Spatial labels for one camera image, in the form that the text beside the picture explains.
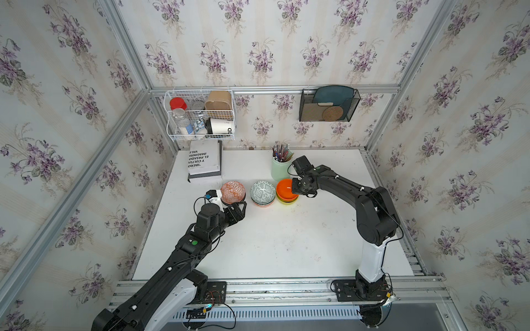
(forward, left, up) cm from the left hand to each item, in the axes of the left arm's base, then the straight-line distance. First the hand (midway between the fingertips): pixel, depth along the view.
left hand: (244, 208), depth 78 cm
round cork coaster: (+44, -41, +13) cm, 61 cm away
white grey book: (+33, +23, -8) cm, 41 cm away
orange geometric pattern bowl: (+14, +7, -11) cm, 19 cm away
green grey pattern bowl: (+14, -7, -10) cm, 19 cm away
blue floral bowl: (+10, +8, -11) cm, 17 cm away
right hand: (+15, -24, -9) cm, 30 cm away
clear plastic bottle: (+35, +29, +14) cm, 48 cm away
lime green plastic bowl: (+9, -19, -11) cm, 24 cm away
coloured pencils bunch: (+31, -17, -1) cm, 35 cm away
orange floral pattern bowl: (+7, -8, -9) cm, 14 cm away
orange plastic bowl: (+15, -17, -9) cm, 25 cm away
